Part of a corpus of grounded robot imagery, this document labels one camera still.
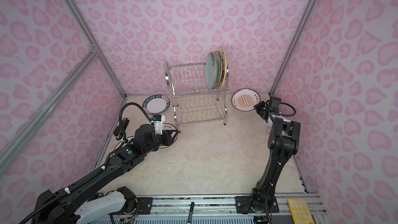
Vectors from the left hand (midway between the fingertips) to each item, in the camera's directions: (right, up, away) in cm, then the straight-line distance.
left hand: (177, 129), depth 77 cm
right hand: (+48, +14, +25) cm, 56 cm away
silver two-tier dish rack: (+5, +14, +33) cm, 37 cm away
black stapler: (-40, -4, +19) cm, 44 cm away
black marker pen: (+7, -38, -5) cm, 39 cm away
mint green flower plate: (+17, +32, +13) cm, 38 cm away
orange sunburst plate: (+42, +16, +33) cm, 56 cm away
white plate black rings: (-19, -4, -14) cm, 24 cm away
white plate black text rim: (-22, +13, +38) cm, 46 cm away
